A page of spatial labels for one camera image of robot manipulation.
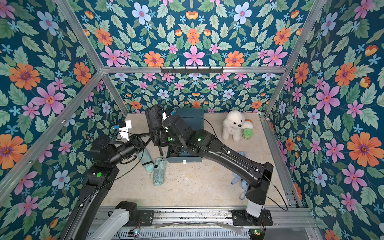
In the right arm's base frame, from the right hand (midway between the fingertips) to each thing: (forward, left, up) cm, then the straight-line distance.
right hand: (156, 134), depth 63 cm
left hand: (-1, 0, +1) cm, 2 cm away
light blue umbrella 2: (-9, -42, -32) cm, 54 cm away
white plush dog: (+25, -37, -21) cm, 49 cm away
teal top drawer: (-1, -10, -17) cm, 20 cm away
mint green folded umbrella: (-2, +6, -31) cm, 31 cm away
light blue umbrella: (-4, -39, -36) cm, 53 cm away
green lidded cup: (+26, -49, -32) cm, 64 cm away
